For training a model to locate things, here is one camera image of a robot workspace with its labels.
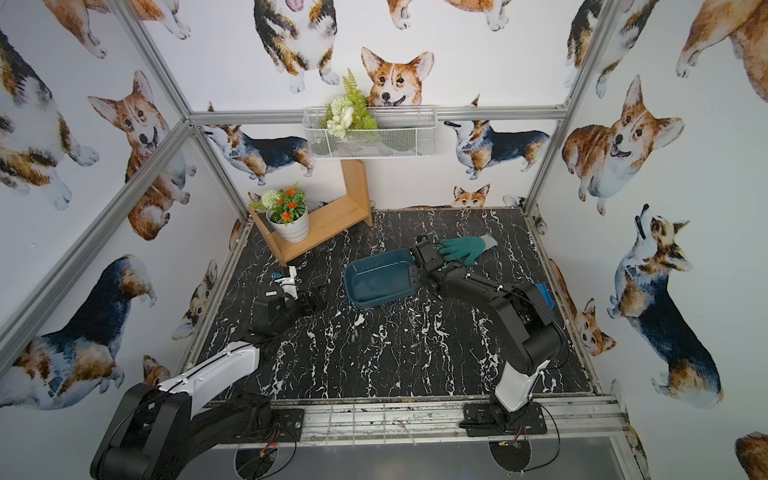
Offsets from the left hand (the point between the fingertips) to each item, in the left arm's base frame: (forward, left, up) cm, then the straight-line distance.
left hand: (317, 281), depth 87 cm
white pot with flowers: (+20, +11, +9) cm, 24 cm away
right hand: (+8, -33, -3) cm, 34 cm away
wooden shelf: (+30, +2, -6) cm, 30 cm away
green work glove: (+22, -52, -14) cm, 59 cm away
